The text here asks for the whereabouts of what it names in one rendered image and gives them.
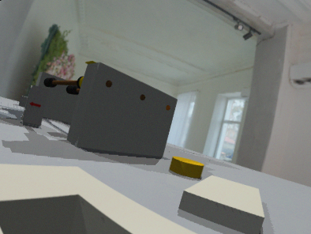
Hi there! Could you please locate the yellow cylinder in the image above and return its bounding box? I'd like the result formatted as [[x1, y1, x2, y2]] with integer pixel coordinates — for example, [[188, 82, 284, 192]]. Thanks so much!
[[170, 157, 204, 178]]

